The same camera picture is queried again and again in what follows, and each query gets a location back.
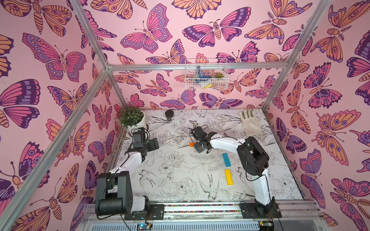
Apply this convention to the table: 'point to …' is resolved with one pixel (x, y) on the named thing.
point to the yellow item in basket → (208, 86)
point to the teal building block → (226, 160)
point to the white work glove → (251, 123)
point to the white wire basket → (208, 79)
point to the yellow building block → (229, 177)
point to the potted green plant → (133, 118)
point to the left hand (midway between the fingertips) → (151, 141)
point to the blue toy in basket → (201, 76)
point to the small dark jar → (169, 115)
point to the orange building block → (191, 144)
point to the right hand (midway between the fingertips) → (204, 141)
